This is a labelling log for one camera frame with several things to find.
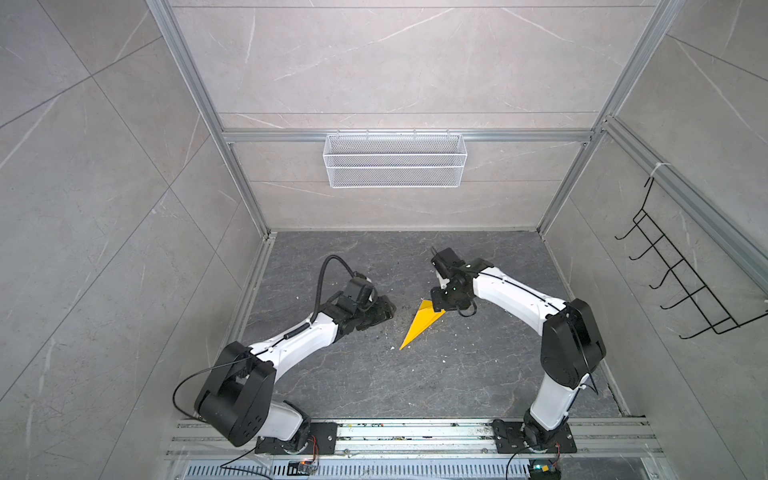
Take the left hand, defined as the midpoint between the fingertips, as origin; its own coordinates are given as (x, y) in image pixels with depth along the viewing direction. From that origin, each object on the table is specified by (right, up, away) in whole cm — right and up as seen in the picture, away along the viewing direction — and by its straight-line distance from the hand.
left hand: (390, 305), depth 86 cm
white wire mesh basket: (+2, +47, +14) cm, 49 cm away
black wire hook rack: (+66, +2, -28) cm, 71 cm away
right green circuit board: (+37, -37, -16) cm, 55 cm away
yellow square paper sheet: (+11, -6, +7) cm, 14 cm away
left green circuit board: (-21, -36, -16) cm, 45 cm away
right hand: (+15, 0, +4) cm, 16 cm away
